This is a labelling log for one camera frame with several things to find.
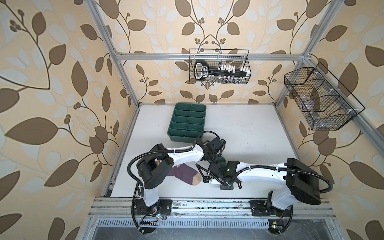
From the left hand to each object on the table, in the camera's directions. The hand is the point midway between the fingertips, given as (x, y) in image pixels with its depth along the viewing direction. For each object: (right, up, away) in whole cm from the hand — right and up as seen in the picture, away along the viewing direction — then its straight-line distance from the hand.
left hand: (217, 157), depth 87 cm
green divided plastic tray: (-19, +20, +14) cm, 31 cm away
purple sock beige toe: (-19, -9, -2) cm, 21 cm away
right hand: (+3, -11, -5) cm, 13 cm away
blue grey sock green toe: (+3, -3, +2) cm, 5 cm away
